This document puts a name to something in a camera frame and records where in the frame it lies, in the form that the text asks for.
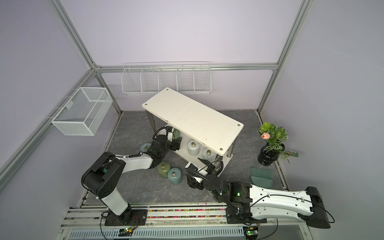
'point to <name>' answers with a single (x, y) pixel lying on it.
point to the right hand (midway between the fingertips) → (195, 164)
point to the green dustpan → (261, 177)
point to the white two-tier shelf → (205, 132)
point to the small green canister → (176, 133)
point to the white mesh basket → (83, 111)
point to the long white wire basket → (182, 77)
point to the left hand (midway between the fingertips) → (176, 136)
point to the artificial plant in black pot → (275, 136)
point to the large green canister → (163, 168)
